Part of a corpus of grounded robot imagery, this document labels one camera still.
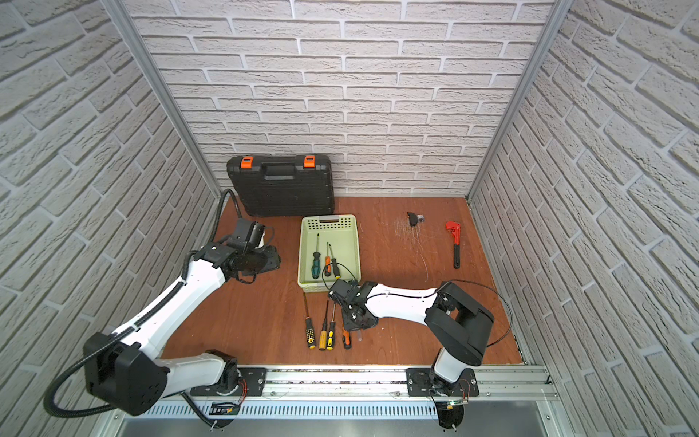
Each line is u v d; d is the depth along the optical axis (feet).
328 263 3.20
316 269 3.08
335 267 3.11
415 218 3.61
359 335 2.67
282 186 3.32
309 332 2.65
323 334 2.66
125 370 1.26
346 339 2.60
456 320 1.50
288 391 2.38
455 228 3.50
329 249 3.30
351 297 2.19
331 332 2.66
